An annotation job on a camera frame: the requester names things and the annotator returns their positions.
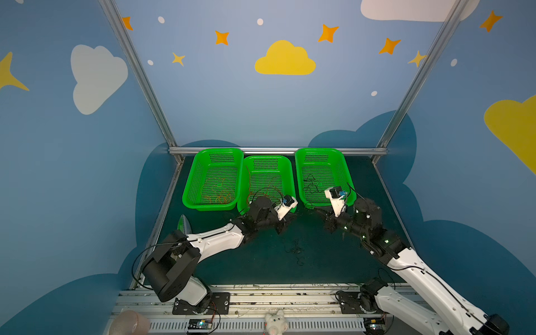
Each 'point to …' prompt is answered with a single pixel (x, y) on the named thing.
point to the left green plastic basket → (225, 163)
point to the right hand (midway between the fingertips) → (320, 205)
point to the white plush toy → (276, 324)
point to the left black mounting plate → (219, 305)
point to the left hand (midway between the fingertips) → (297, 212)
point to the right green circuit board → (375, 324)
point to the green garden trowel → (183, 225)
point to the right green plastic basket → (320, 169)
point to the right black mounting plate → (353, 301)
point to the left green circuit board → (199, 324)
